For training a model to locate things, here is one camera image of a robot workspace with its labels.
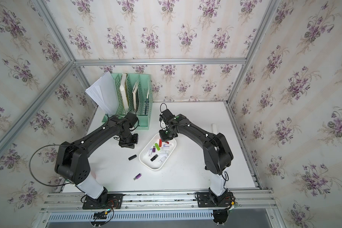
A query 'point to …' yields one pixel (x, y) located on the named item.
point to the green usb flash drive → (157, 146)
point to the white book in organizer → (123, 88)
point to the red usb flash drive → (160, 142)
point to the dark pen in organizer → (146, 101)
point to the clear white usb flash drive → (164, 152)
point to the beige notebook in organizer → (134, 96)
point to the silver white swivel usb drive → (150, 152)
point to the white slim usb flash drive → (161, 160)
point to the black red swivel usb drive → (166, 142)
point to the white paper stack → (104, 93)
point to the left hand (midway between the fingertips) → (137, 147)
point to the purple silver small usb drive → (154, 148)
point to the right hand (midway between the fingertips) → (164, 138)
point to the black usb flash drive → (132, 157)
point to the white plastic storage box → (156, 152)
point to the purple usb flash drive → (137, 177)
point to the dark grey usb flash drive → (153, 158)
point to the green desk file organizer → (145, 90)
